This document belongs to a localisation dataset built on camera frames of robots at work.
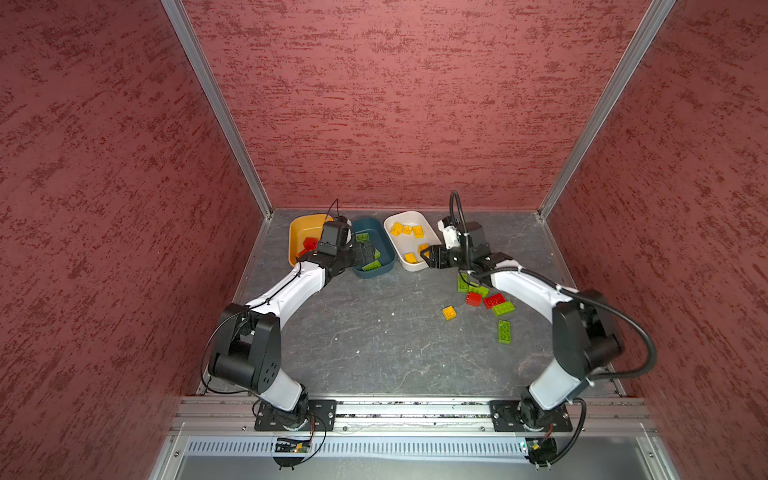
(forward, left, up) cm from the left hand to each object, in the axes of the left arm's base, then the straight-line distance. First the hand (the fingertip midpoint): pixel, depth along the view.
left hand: (362, 256), depth 90 cm
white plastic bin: (+16, -14, -13) cm, 25 cm away
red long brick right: (-9, -41, -11) cm, 43 cm away
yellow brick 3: (-13, -28, -13) cm, 33 cm away
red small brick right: (-8, -36, -13) cm, 39 cm away
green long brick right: (-19, -43, -12) cm, 49 cm away
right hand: (0, -20, 0) cm, 20 cm away
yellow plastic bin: (+17, +24, -6) cm, 30 cm away
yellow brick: (+21, -19, -13) cm, 31 cm away
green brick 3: (-6, -40, -11) cm, 42 cm away
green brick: (+17, +2, -11) cm, 21 cm away
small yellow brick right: (+22, -11, -12) cm, 27 cm away
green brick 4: (-11, -44, -12) cm, 47 cm away
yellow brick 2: (+7, -16, -11) cm, 20 cm away
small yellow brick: (+22, -15, -13) cm, 29 cm away
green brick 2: (+4, -2, -11) cm, 12 cm away
